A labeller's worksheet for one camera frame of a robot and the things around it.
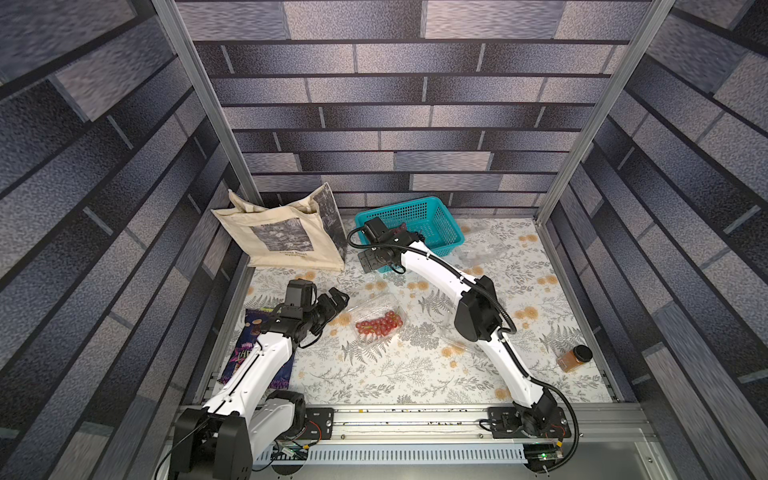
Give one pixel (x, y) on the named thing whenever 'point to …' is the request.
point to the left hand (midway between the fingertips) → (343, 303)
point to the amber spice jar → (573, 358)
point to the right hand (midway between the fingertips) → (376, 253)
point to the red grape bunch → (382, 326)
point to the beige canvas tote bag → (307, 233)
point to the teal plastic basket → (426, 219)
